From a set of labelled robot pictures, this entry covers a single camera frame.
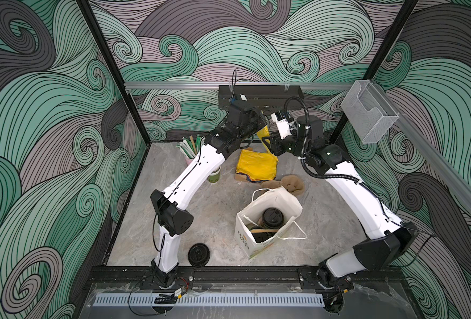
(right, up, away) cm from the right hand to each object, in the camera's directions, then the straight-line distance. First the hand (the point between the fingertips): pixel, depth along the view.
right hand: (265, 136), depth 72 cm
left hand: (+1, +9, -2) cm, 9 cm away
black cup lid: (+4, -31, +5) cm, 32 cm away
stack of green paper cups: (-21, -17, +23) cm, 35 cm away
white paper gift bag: (+6, -24, +5) cm, 25 cm away
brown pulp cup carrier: (+19, -21, +26) cm, 38 cm away
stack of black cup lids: (-25, -46, +5) cm, 53 cm away
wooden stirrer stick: (-3, -33, -4) cm, 34 cm away
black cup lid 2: (-4, -32, -13) cm, 35 cm away
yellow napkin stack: (+1, -13, +32) cm, 35 cm away
